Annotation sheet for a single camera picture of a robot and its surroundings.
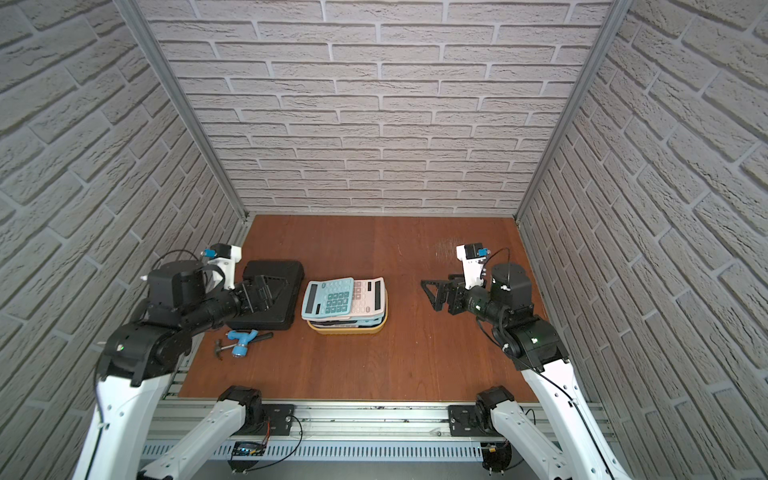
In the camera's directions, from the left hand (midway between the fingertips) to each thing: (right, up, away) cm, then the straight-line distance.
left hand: (270, 277), depth 64 cm
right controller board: (+51, -43, +4) cm, 67 cm away
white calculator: (+20, -8, +20) cm, 30 cm away
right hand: (+38, -1, +4) cm, 38 cm away
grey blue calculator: (+20, -16, +22) cm, 33 cm away
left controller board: (-10, -44, +9) cm, 46 cm away
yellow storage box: (+19, -19, +23) cm, 35 cm away
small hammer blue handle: (-17, -22, +19) cm, 34 cm away
